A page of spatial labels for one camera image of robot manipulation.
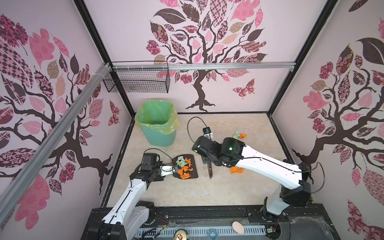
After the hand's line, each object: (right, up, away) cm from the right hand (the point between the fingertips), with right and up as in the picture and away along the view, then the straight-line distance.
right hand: (207, 150), depth 70 cm
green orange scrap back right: (+25, +5, +36) cm, 44 cm away
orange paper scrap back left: (-12, -16, +12) cm, 23 cm away
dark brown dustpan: (-7, -16, +15) cm, 23 cm away
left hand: (-25, -13, +16) cm, 32 cm away
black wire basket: (-42, +44, +25) cm, 65 cm away
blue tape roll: (+3, -41, -2) cm, 41 cm away
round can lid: (-12, -34, -10) cm, 37 cm away
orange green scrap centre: (-10, -10, +18) cm, 23 cm away
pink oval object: (+15, -37, 0) cm, 40 cm away
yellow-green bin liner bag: (-32, +19, +31) cm, 48 cm away
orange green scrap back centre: (-14, -10, +18) cm, 25 cm away
